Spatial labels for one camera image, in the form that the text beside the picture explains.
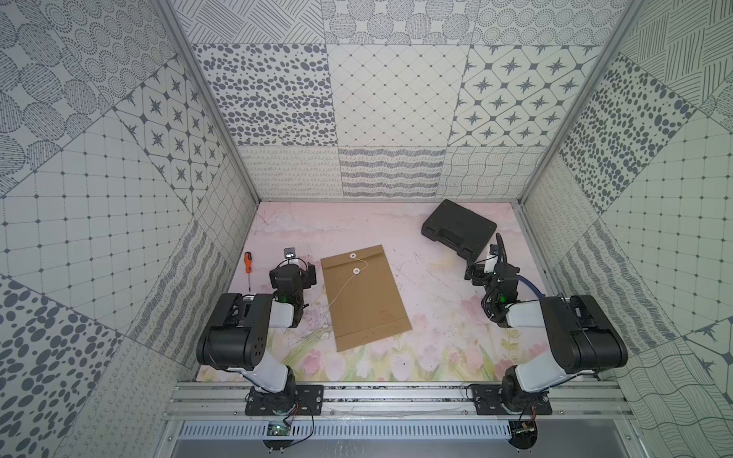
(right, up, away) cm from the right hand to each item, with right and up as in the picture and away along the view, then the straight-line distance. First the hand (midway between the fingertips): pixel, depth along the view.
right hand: (484, 263), depth 95 cm
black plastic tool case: (-5, +12, +13) cm, 18 cm away
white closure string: (-46, -6, +2) cm, 47 cm away
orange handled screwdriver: (-83, -2, +5) cm, 83 cm away
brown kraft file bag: (-40, -12, -3) cm, 42 cm away
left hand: (-62, 0, -1) cm, 62 cm away
